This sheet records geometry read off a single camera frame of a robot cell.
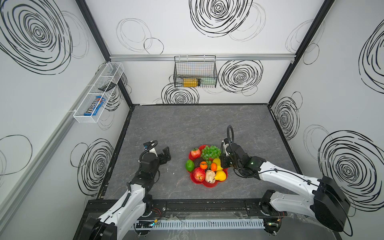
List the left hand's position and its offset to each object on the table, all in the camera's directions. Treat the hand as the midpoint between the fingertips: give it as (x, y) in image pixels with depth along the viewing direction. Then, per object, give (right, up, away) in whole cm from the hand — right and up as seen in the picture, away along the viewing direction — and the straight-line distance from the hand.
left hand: (163, 149), depth 86 cm
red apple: (+20, -11, -8) cm, 25 cm away
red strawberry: (+19, -2, +1) cm, 19 cm away
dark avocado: (+20, -7, -2) cm, 21 cm away
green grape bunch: (+28, -2, 0) cm, 28 cm away
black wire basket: (+18, +49, +14) cm, 54 cm away
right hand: (+32, -4, -3) cm, 32 cm away
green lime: (+16, -8, -5) cm, 18 cm away
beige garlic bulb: (+26, -13, -8) cm, 30 cm away
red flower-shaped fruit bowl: (+16, -5, +1) cm, 17 cm away
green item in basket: (+26, +40, +1) cm, 48 cm away
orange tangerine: (+23, -8, -5) cm, 25 cm away
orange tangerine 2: (+29, -9, -5) cm, 30 cm away
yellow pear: (+32, -12, -8) cm, 35 cm away
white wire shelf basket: (-34, +46, +6) cm, 58 cm away
